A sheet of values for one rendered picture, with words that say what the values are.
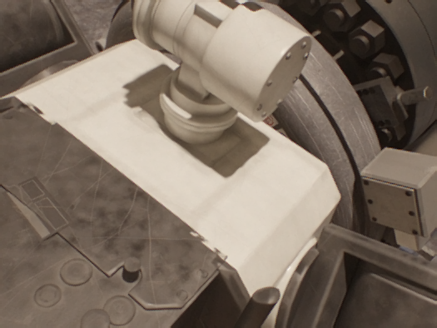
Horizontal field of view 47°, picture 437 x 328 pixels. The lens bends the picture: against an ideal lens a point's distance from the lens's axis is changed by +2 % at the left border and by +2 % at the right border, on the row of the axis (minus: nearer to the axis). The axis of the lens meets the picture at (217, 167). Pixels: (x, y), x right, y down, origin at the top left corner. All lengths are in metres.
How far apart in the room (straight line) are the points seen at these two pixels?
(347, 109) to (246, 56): 0.52
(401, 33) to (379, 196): 0.40
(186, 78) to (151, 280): 0.14
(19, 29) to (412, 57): 0.82
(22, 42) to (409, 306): 0.38
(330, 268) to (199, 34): 0.19
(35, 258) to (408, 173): 0.61
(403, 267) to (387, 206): 0.49
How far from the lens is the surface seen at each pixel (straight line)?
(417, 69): 1.12
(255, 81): 0.30
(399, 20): 1.11
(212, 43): 0.32
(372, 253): 0.36
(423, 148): 0.88
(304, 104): 0.79
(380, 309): 0.35
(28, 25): 0.50
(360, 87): 0.86
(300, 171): 0.39
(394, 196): 0.81
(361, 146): 0.83
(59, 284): 0.31
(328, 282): 0.37
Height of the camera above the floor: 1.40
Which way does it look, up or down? 48 degrees down
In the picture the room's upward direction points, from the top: 4 degrees counter-clockwise
